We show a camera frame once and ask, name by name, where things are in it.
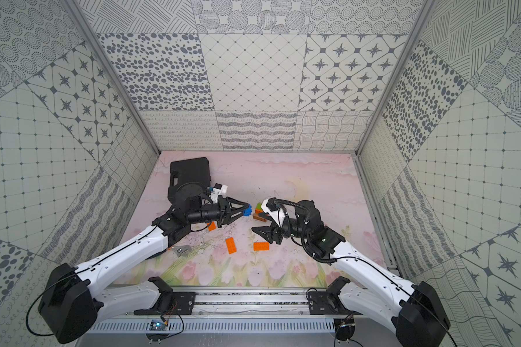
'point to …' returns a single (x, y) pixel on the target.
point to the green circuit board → (158, 324)
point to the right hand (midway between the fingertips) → (259, 222)
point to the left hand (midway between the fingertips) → (251, 213)
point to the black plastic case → (187, 170)
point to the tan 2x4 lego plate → (255, 216)
